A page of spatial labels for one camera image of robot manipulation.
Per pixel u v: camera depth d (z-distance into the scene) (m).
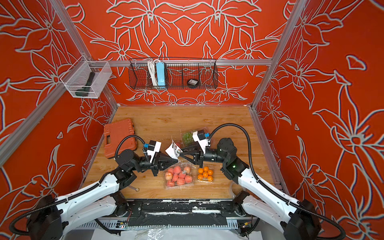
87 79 0.90
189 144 0.88
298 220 0.38
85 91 0.79
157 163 0.57
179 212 0.73
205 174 0.82
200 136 0.56
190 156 0.62
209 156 0.58
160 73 0.89
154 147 0.55
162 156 0.60
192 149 0.65
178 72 0.97
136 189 0.79
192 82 0.96
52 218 0.39
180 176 0.80
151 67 0.88
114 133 1.00
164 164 0.59
